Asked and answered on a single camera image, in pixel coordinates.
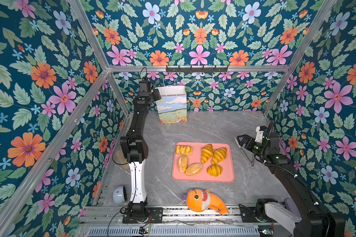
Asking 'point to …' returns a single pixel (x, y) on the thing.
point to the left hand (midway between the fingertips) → (156, 86)
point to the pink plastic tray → (227, 175)
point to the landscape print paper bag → (172, 107)
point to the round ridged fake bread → (214, 170)
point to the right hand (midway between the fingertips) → (243, 138)
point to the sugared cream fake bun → (194, 169)
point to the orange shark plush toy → (199, 200)
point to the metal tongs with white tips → (250, 163)
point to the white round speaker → (120, 195)
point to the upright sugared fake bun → (183, 163)
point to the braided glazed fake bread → (184, 150)
